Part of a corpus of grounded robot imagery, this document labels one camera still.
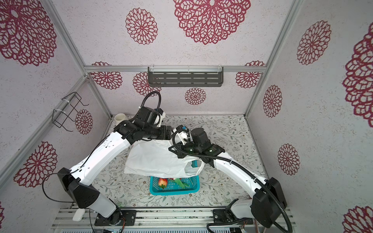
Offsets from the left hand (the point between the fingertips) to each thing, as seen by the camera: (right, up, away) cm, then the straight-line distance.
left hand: (168, 134), depth 75 cm
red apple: (-4, -27, +7) cm, 29 cm away
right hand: (0, -7, -3) cm, 7 cm away
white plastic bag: (-9, -13, +4) cm, 17 cm away
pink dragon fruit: (+4, -26, +5) cm, 27 cm away
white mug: (-43, +11, +36) cm, 57 cm away
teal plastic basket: (+1, -31, +9) cm, 33 cm away
